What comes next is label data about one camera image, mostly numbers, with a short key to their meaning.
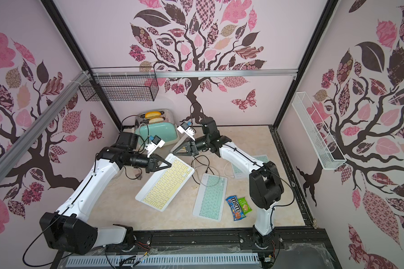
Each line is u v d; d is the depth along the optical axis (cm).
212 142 66
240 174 95
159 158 67
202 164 100
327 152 74
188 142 68
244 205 83
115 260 70
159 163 66
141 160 63
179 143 106
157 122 98
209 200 86
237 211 81
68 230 39
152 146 65
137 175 92
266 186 48
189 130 69
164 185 71
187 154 69
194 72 92
